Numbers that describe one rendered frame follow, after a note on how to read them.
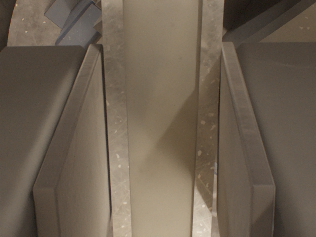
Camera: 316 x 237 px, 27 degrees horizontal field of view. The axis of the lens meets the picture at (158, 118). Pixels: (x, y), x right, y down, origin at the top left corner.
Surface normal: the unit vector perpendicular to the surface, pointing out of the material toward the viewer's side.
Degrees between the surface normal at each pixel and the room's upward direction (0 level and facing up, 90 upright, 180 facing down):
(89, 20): 0
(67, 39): 0
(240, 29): 90
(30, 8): 0
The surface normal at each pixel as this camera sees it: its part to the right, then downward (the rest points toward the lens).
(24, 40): 0.04, 0.33
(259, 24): -0.76, -0.60
